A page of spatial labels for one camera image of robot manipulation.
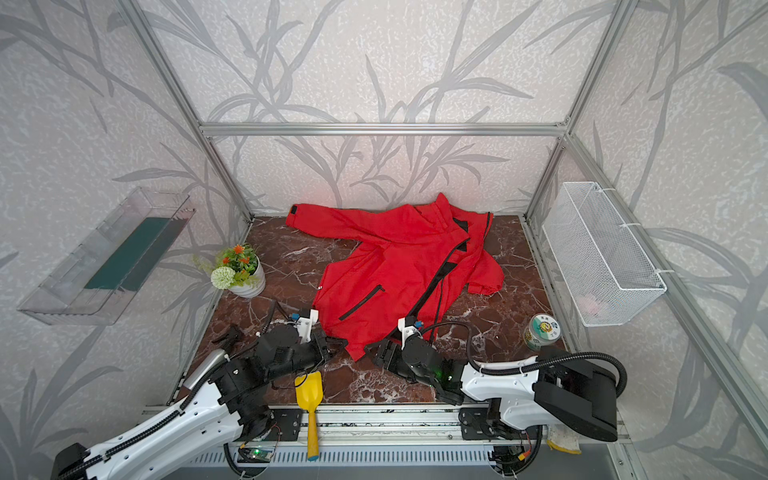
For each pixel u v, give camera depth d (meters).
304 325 0.71
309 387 0.78
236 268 0.88
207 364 0.81
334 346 0.74
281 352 0.58
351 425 0.75
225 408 0.53
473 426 0.73
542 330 0.82
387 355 0.69
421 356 0.61
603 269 0.61
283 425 0.74
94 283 0.62
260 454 0.71
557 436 0.72
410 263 0.99
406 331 0.75
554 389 0.43
